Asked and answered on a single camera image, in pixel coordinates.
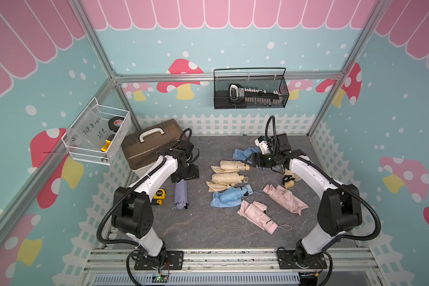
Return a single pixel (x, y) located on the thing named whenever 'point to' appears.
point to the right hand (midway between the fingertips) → (250, 161)
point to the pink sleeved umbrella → (255, 213)
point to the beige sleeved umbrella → (230, 166)
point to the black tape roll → (115, 122)
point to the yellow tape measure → (159, 195)
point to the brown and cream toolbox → (140, 151)
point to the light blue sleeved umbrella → (232, 196)
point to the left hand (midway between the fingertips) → (188, 180)
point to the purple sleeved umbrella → (180, 195)
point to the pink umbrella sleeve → (285, 198)
